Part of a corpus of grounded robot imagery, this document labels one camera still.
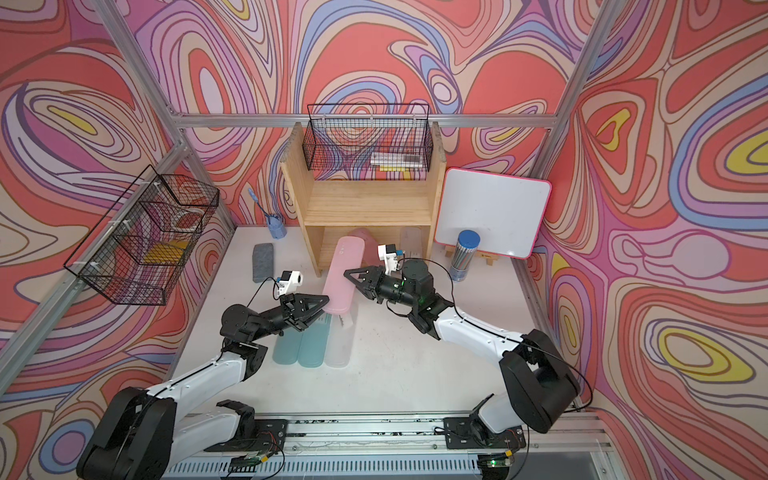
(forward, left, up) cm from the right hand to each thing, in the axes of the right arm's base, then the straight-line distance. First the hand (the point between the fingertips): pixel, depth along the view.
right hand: (346, 283), depth 73 cm
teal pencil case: (-3, +22, -29) cm, 37 cm away
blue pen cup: (+40, +31, -16) cm, 53 cm away
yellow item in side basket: (+6, +44, +7) cm, 45 cm away
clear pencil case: (-2, +5, -26) cm, 26 cm away
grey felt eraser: (+25, +34, -21) cm, 48 cm away
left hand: (-8, +4, +1) cm, 9 cm away
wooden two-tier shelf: (+25, -15, +1) cm, 29 cm away
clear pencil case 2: (+29, -19, -17) cm, 39 cm away
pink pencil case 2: (+8, -6, +2) cm, 10 cm away
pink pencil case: (-2, +1, 0) cm, 2 cm away
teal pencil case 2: (-4, +12, -24) cm, 27 cm away
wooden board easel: (+24, -47, -22) cm, 57 cm away
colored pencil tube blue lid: (+17, -35, -6) cm, 40 cm away
